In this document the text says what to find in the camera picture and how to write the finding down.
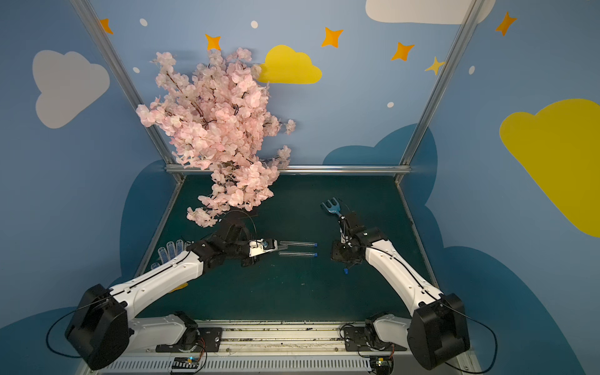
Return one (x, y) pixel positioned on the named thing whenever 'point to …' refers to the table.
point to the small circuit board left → (185, 365)
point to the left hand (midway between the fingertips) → (268, 243)
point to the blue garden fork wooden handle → (334, 208)
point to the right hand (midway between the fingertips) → (340, 252)
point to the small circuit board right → (381, 364)
